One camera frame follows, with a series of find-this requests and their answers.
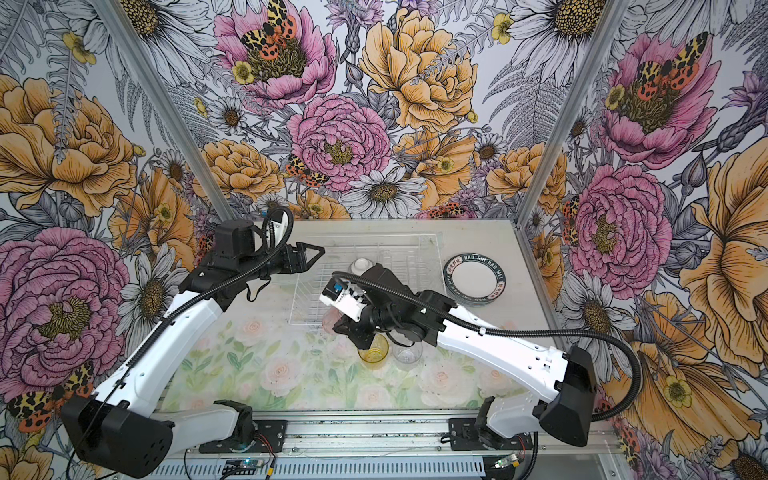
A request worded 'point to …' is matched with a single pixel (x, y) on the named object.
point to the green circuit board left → (242, 467)
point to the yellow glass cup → (377, 351)
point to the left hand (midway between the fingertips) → (313, 260)
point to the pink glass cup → (330, 318)
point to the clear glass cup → (408, 355)
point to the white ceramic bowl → (360, 265)
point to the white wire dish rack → (415, 259)
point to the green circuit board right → (506, 461)
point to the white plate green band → (473, 279)
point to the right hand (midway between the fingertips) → (344, 334)
